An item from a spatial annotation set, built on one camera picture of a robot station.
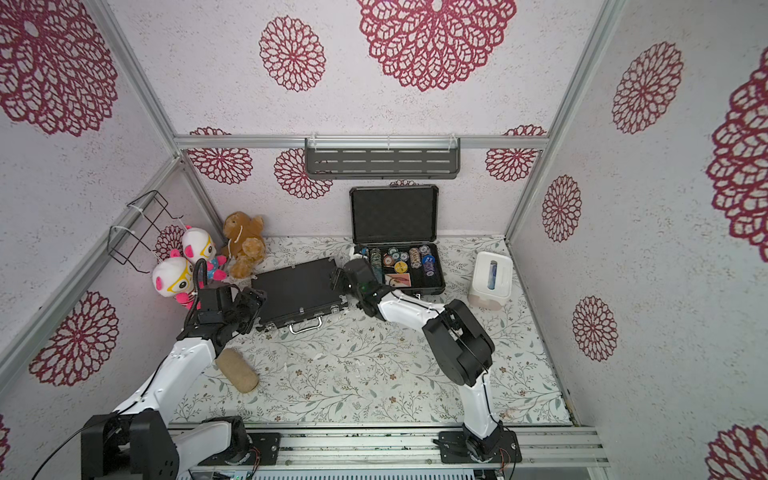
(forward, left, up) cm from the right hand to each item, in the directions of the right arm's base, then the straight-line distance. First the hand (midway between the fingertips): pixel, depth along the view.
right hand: (329, 272), depth 90 cm
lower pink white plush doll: (-6, +43, +5) cm, 43 cm away
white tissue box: (+5, -52, -10) cm, 53 cm away
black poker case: (-1, +12, -11) cm, 17 cm away
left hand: (-9, +19, -2) cm, 21 cm away
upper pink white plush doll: (+7, +41, +5) cm, 42 cm away
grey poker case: (+24, -19, -3) cm, 31 cm away
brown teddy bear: (+12, +30, 0) cm, 32 cm away
